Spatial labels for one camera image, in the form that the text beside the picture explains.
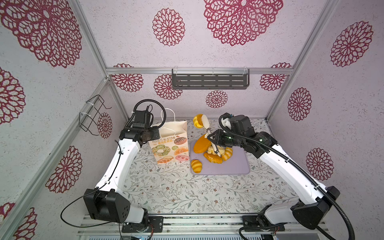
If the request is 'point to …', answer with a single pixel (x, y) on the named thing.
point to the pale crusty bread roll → (221, 150)
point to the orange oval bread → (213, 158)
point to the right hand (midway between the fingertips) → (208, 135)
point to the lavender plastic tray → (238, 164)
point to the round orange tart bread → (197, 122)
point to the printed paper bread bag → (173, 145)
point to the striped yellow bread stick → (228, 153)
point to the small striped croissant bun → (196, 166)
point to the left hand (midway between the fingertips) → (153, 135)
